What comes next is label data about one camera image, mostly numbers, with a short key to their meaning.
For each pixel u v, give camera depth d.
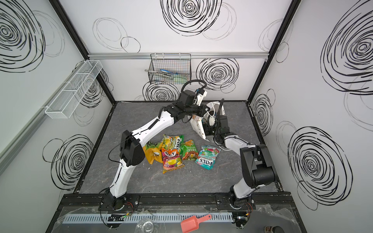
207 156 0.86
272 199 0.76
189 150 0.86
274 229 0.59
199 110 0.74
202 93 0.74
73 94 0.71
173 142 0.91
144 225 0.68
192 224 0.68
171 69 0.89
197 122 0.79
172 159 0.83
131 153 0.53
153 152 0.84
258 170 0.46
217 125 0.72
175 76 0.86
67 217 0.70
